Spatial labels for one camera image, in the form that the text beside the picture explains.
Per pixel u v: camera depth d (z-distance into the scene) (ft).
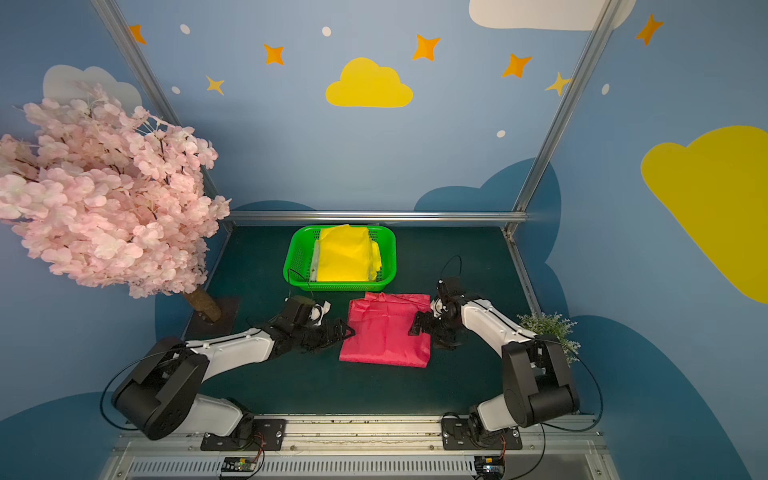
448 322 2.45
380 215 6.17
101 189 1.52
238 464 2.35
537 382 1.43
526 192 3.65
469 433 2.42
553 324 2.54
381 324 3.00
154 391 1.45
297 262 3.42
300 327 2.47
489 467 2.39
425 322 2.61
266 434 2.45
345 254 3.44
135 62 2.48
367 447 2.42
